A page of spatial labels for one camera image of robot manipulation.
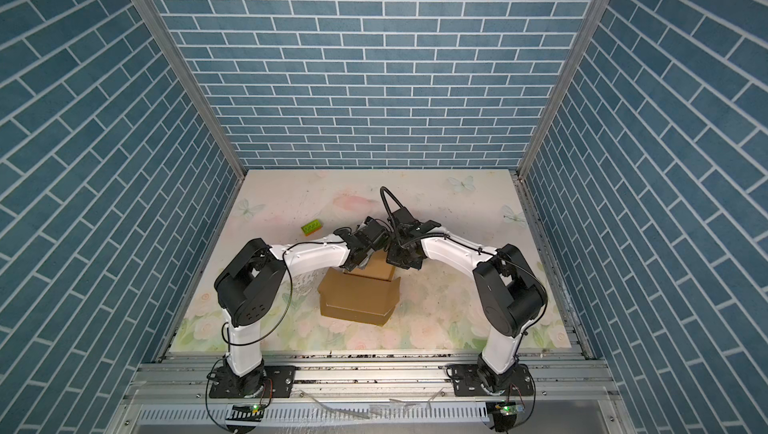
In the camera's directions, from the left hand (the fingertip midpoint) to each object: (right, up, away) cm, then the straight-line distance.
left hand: (354, 251), depth 95 cm
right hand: (+12, -1, -5) cm, 13 cm away
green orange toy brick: (-16, +7, +7) cm, 19 cm away
